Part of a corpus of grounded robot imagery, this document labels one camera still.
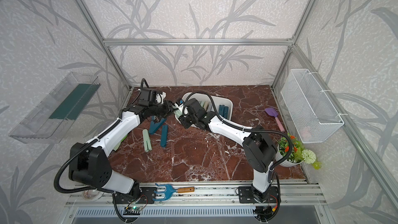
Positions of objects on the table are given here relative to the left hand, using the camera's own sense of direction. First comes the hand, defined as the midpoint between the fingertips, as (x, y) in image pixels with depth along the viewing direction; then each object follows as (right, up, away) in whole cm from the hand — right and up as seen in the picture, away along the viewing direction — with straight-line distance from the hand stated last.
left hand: (178, 108), depth 83 cm
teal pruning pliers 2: (+28, -4, +22) cm, 36 cm away
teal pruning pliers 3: (-11, -17, +11) cm, 23 cm away
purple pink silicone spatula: (+60, -4, +20) cm, 64 cm away
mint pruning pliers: (-1, -2, -2) cm, 2 cm away
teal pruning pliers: (+25, -2, +22) cm, 33 cm away
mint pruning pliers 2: (-19, -20, +6) cm, 29 cm away
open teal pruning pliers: (-18, -12, +13) cm, 25 cm away
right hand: (0, -4, +2) cm, 5 cm away
